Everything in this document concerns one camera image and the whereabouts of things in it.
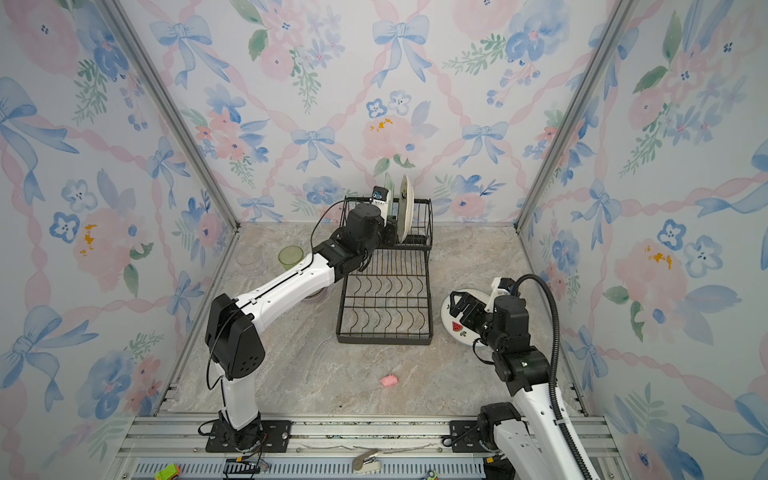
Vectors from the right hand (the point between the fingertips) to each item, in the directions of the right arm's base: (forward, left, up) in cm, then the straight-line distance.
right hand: (462, 299), depth 76 cm
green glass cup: (+30, +56, -19) cm, 66 cm away
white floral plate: (+2, -1, -19) cm, 20 cm away
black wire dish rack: (+10, +19, -19) cm, 29 cm away
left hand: (+20, +18, +11) cm, 29 cm away
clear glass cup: (+26, +69, -16) cm, 76 cm away
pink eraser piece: (-15, +18, -18) cm, 30 cm away
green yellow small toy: (-36, +68, -16) cm, 79 cm away
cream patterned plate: (+17, +15, +16) cm, 27 cm away
